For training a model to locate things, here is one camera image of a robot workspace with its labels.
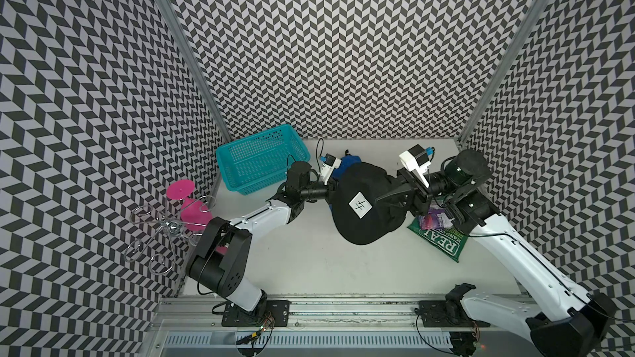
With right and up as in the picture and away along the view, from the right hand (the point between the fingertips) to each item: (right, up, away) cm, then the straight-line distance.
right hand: (377, 204), depth 53 cm
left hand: (-3, 0, +26) cm, 26 cm away
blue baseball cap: (-3, +9, +53) cm, 53 cm away
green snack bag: (+30, -18, +32) cm, 48 cm away
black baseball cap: (-3, -4, +8) cm, 9 cm away
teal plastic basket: (-43, +10, +59) cm, 74 cm away
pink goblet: (-50, -6, +19) cm, 54 cm away
